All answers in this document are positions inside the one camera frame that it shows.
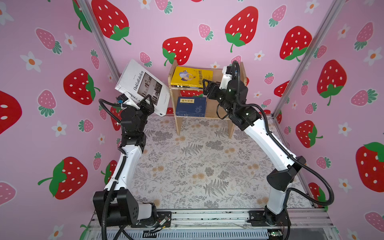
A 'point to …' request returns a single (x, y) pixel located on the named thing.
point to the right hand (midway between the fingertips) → (208, 80)
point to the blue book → (191, 106)
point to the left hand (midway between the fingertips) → (150, 95)
